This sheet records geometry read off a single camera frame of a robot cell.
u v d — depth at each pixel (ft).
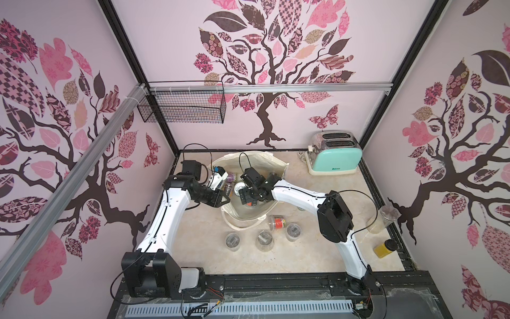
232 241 2.61
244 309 2.29
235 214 2.56
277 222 2.80
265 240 2.61
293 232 2.71
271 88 3.05
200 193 2.11
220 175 2.32
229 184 3.04
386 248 2.47
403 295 2.37
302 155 3.82
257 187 2.24
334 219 1.72
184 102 3.11
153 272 1.29
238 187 3.04
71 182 1.75
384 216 2.54
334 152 3.18
